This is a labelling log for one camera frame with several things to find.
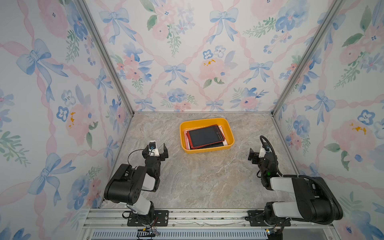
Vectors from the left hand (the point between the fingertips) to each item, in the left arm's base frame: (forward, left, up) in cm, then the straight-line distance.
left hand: (157, 144), depth 89 cm
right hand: (+3, -62, -3) cm, 62 cm away
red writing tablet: (+13, -30, -9) cm, 34 cm away
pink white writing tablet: (+4, -18, -9) cm, 21 cm away
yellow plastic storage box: (+23, -21, -8) cm, 32 cm away
